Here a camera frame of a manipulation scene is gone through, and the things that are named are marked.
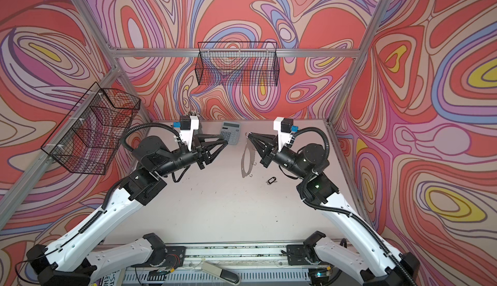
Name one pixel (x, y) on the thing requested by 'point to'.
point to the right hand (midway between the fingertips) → (248, 141)
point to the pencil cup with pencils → (193, 113)
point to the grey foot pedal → (230, 277)
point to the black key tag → (271, 180)
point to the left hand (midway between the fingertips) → (226, 142)
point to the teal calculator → (231, 131)
